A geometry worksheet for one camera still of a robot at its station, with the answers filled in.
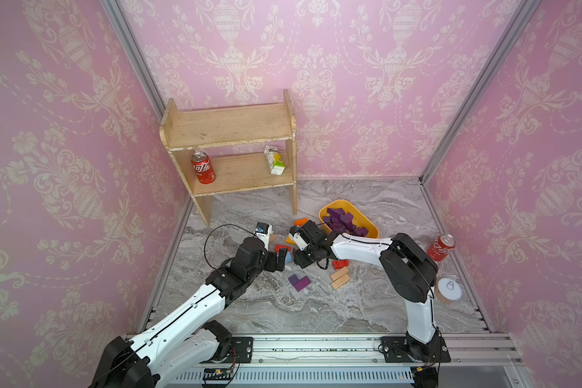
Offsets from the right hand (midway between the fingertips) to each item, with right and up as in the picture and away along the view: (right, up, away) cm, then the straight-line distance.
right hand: (298, 259), depth 93 cm
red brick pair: (+16, -1, -3) cm, 16 cm away
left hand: (-7, +6, -12) cm, 15 cm away
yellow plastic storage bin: (+26, +15, +8) cm, 31 cm away
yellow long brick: (-4, +8, -4) cm, 10 cm away
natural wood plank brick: (+15, -6, -5) cm, 17 cm away
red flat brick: (-8, +4, +5) cm, 10 cm away
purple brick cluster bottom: (0, -8, -5) cm, 9 cm away
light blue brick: (-4, +1, -2) cm, 4 cm away
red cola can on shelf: (-33, +34, -9) cm, 48 cm away
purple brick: (+18, +18, +10) cm, 27 cm away
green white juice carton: (-9, +38, -1) cm, 39 cm away
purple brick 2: (+21, +15, +10) cm, 27 cm away
